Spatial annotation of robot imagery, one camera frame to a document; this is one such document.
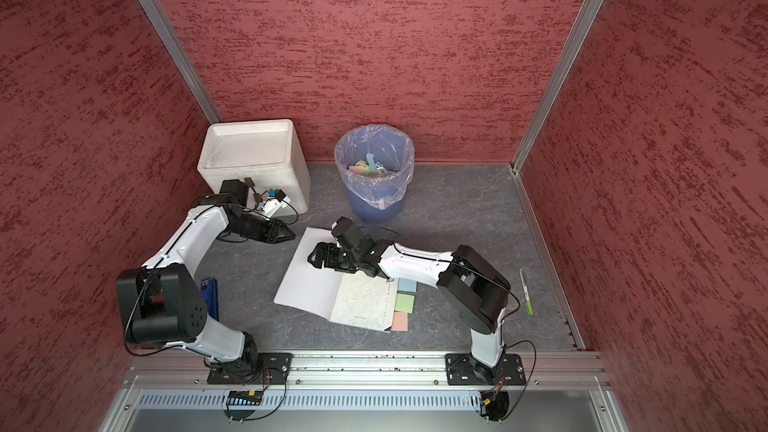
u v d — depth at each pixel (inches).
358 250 26.1
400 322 32.0
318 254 29.3
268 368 28.8
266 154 35.3
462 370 29.1
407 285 34.4
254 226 28.7
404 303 33.7
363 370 29.8
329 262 28.9
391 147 38.6
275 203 31.1
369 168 39.5
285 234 32.5
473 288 18.9
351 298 33.5
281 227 30.5
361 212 38.0
